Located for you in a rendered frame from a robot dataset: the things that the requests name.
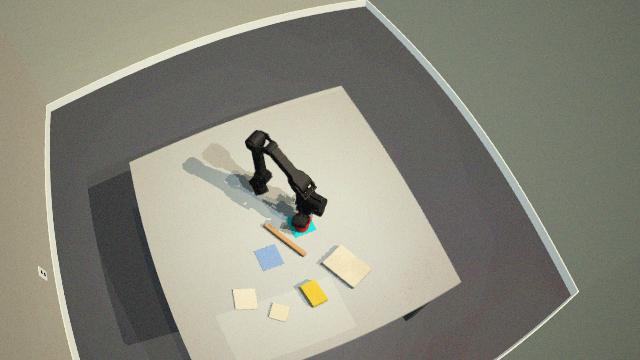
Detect beige flat block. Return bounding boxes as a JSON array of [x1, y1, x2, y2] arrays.
[[322, 244, 372, 289]]

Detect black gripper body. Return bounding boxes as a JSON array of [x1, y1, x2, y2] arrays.
[[291, 200, 309, 229]]

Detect yellow rectangular block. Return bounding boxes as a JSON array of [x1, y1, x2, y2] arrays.
[[300, 279, 328, 308]]

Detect tan wooden bar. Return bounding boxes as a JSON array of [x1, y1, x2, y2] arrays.
[[265, 223, 306, 257]]

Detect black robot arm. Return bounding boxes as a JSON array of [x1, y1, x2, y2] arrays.
[[245, 130, 328, 217]]

